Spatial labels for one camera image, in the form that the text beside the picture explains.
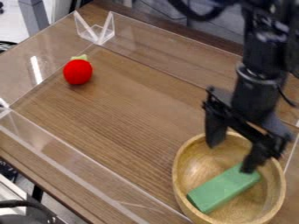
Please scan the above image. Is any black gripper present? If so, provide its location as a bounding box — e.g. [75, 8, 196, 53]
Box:
[201, 64, 294, 174]

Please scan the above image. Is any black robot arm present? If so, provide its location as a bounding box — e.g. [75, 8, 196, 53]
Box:
[203, 0, 299, 173]

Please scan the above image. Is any brown wooden bowl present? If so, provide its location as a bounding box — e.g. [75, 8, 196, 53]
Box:
[172, 132, 286, 224]

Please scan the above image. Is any green rectangular block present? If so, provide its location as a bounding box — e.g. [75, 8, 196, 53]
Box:
[185, 164, 262, 214]

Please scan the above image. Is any red plush strawberry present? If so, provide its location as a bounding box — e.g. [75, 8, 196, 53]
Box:
[63, 54, 93, 85]

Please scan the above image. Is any black device bottom left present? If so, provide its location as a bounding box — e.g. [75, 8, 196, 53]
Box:
[0, 199, 68, 224]

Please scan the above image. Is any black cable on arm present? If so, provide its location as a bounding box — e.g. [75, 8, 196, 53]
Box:
[167, 0, 231, 23]

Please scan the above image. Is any clear acrylic corner bracket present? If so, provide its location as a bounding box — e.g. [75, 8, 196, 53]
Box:
[73, 10, 115, 46]

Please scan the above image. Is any grey post top left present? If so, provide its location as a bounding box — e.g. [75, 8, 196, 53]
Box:
[17, 0, 49, 36]

